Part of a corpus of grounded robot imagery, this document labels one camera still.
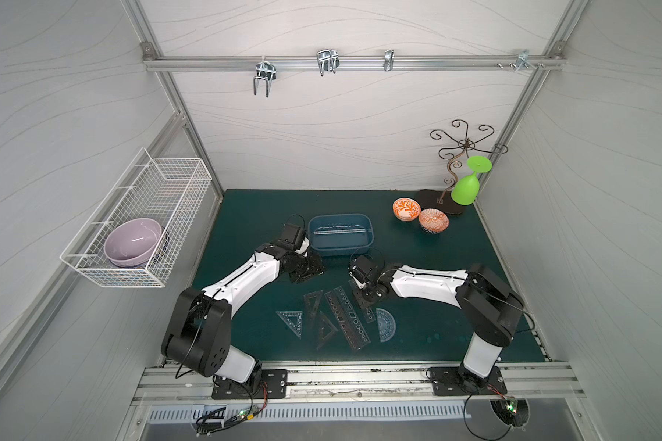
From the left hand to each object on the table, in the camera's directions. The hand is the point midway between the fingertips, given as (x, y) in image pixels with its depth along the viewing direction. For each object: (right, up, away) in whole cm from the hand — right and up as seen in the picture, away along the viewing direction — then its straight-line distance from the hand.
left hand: (323, 271), depth 86 cm
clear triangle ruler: (-9, -15, 0) cm, 18 cm away
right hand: (+12, -9, +5) cm, 16 cm away
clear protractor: (+20, -16, -2) cm, 25 cm away
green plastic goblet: (+48, +26, +6) cm, 55 cm away
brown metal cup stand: (+50, +24, +29) cm, 62 cm away
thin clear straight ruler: (-4, +11, +19) cm, 23 cm away
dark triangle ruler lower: (+1, -18, -2) cm, 18 cm away
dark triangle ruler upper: (-4, -11, +3) cm, 12 cm away
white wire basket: (-44, +25, -7) cm, 51 cm away
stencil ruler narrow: (+13, -9, -6) cm, 17 cm away
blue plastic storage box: (+6, +10, +21) cm, 24 cm away
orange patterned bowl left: (+33, +21, +26) cm, 47 cm away
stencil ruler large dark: (+8, -15, 0) cm, 17 cm away
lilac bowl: (-43, +11, -25) cm, 50 cm away
